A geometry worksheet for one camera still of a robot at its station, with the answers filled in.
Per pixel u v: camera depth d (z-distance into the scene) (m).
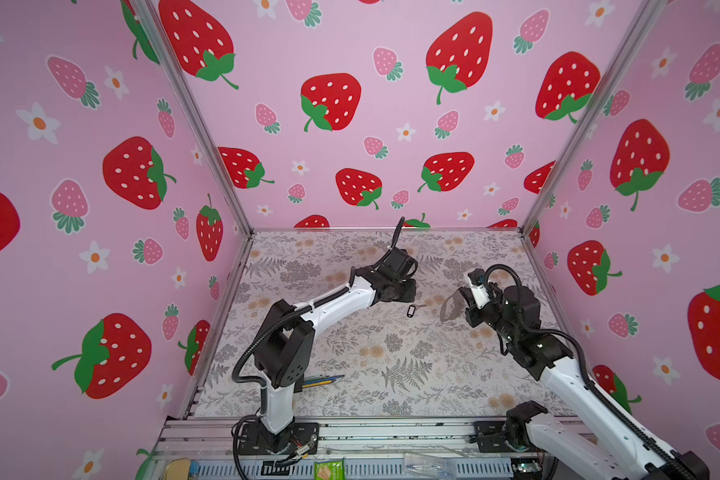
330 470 0.69
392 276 0.68
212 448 0.73
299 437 0.73
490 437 0.74
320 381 0.83
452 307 0.84
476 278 0.65
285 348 0.48
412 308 0.98
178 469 0.67
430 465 0.69
